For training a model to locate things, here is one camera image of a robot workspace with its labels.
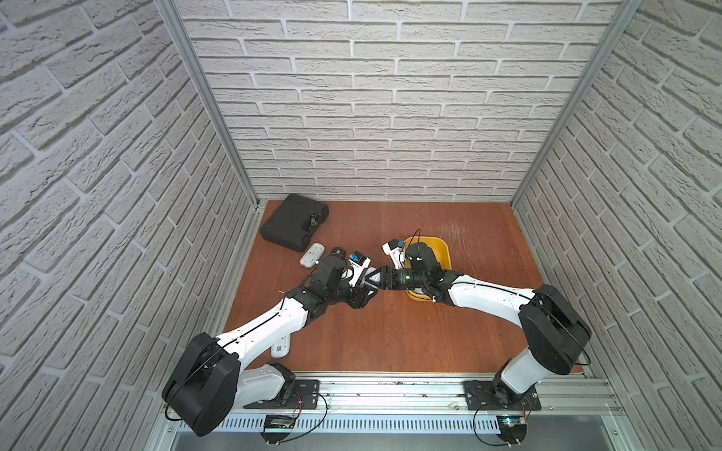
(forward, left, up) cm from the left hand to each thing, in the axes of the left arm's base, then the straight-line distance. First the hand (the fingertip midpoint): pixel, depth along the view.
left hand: (373, 283), depth 82 cm
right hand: (+1, 0, +1) cm, 1 cm away
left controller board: (-33, +25, -12) cm, 43 cm away
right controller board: (-35, -35, -12) cm, 51 cm away
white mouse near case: (+17, +22, -11) cm, 30 cm away
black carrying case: (+29, +31, -7) cm, 43 cm away
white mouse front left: (-15, +27, -11) cm, 33 cm away
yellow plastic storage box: (+18, -25, -7) cm, 32 cm away
